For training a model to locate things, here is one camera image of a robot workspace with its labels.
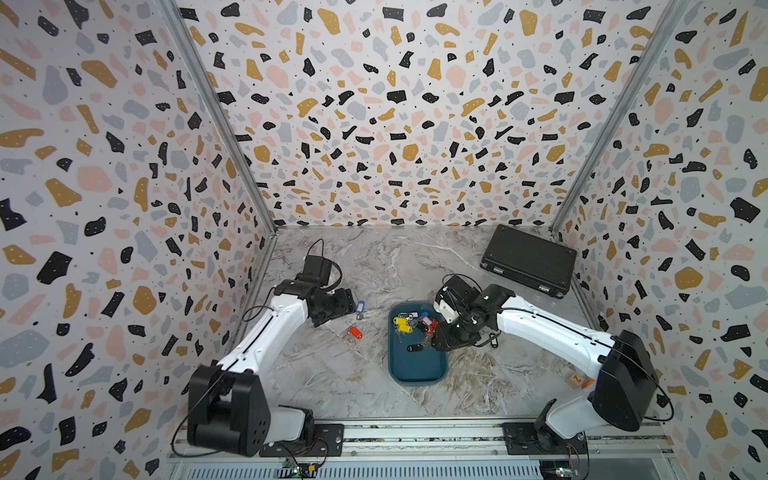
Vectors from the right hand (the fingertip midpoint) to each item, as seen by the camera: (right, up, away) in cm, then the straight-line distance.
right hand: (441, 345), depth 79 cm
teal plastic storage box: (-8, -7, +7) cm, 12 cm away
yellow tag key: (-10, +2, +15) cm, 18 cm away
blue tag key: (-24, +6, +19) cm, 31 cm away
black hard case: (+38, +21, +27) cm, 51 cm away
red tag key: (-25, 0, +13) cm, 28 cm away
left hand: (-25, +9, +5) cm, 28 cm away
